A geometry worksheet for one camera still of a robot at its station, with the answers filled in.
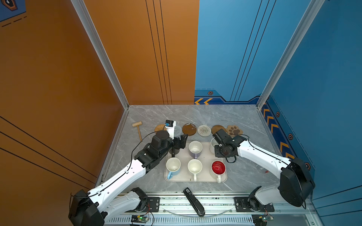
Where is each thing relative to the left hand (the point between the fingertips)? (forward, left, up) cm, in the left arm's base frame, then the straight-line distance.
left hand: (182, 132), depth 75 cm
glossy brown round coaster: (+19, -5, -23) cm, 30 cm away
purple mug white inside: (+2, -9, -22) cm, 23 cm away
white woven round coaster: (+18, -16, -22) cm, 32 cm away
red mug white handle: (-11, -22, -21) cm, 33 cm away
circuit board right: (-36, -40, -24) cm, 59 cm away
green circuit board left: (-36, +21, -25) cm, 49 cm away
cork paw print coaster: (+18, -38, -23) cm, 48 cm away
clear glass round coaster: (+16, +4, -22) cm, 27 cm away
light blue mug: (-10, +5, -21) cm, 24 cm away
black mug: (-2, +5, -18) cm, 18 cm away
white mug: (-10, -8, -22) cm, 25 cm away
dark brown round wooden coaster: (+21, -25, -25) cm, 41 cm away
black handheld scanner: (-32, -9, -20) cm, 39 cm away
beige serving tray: (-15, -15, -23) cm, 31 cm away
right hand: (-4, -21, -16) cm, 27 cm away
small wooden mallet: (+23, +35, -23) cm, 48 cm away
